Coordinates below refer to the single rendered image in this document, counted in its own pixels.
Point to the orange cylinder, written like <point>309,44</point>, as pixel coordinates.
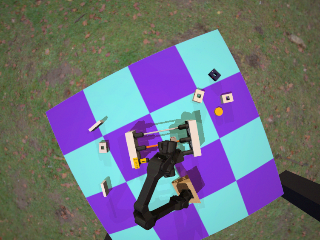
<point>218,111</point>

